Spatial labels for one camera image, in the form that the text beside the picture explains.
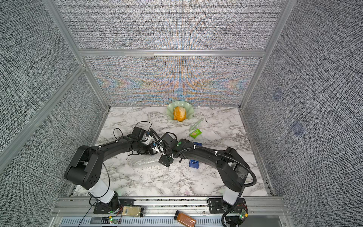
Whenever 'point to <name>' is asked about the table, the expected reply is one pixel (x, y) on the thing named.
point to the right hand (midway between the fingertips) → (164, 151)
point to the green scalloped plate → (189, 110)
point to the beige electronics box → (131, 211)
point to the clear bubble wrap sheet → (146, 165)
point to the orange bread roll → (179, 113)
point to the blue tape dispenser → (194, 163)
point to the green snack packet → (195, 134)
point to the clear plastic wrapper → (195, 124)
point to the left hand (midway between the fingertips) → (157, 151)
